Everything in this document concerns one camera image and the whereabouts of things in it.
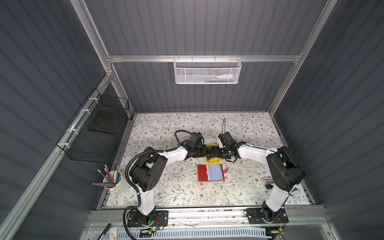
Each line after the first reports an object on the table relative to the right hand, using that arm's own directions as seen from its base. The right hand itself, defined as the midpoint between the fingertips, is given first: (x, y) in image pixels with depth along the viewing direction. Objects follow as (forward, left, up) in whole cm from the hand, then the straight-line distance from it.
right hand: (215, 154), depth 95 cm
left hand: (0, +4, +3) cm, 5 cm away
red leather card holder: (-11, +5, -2) cm, 13 cm away
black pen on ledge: (-41, +56, 0) cm, 70 cm away
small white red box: (-42, +51, 0) cm, 66 cm away
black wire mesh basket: (-4, +63, +28) cm, 69 cm away
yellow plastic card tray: (-4, +2, -2) cm, 4 cm away
